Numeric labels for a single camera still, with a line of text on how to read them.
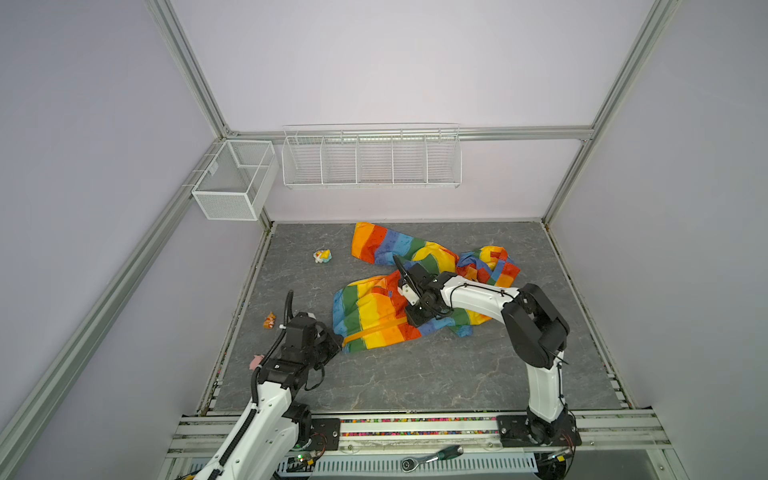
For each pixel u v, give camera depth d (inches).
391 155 40.0
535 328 20.1
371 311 35.3
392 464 27.9
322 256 41.5
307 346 25.7
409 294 31.2
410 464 27.3
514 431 29.2
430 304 27.2
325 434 29.1
